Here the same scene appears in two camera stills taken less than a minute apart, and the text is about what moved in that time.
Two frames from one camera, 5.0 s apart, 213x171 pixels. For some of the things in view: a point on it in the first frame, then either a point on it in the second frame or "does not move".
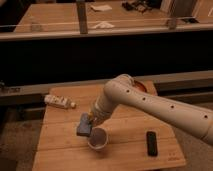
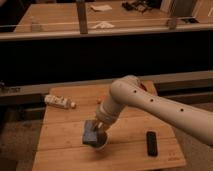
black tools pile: [140, 5] does not move
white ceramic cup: [98, 138] does not move
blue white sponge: [85, 125] → [90, 132]
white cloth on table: [103, 24] does not move
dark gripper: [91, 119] → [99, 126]
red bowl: [139, 85] does not move
